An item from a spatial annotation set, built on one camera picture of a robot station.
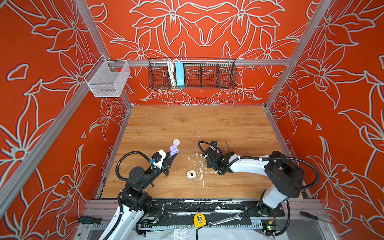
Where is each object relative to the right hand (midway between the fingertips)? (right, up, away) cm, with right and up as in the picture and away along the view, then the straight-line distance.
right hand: (208, 159), depth 90 cm
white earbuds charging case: (-21, +9, +8) cm, 24 cm away
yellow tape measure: (-7, -23, -22) cm, 32 cm away
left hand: (-19, +9, -21) cm, 30 cm away
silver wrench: (+12, -23, -19) cm, 32 cm away
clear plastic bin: (-65, +51, +3) cm, 82 cm away
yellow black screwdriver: (+13, +7, +6) cm, 16 cm away
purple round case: (-19, +10, -22) cm, 31 cm away
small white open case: (-10, -7, -7) cm, 14 cm away
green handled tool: (-61, -24, -21) cm, 68 cm away
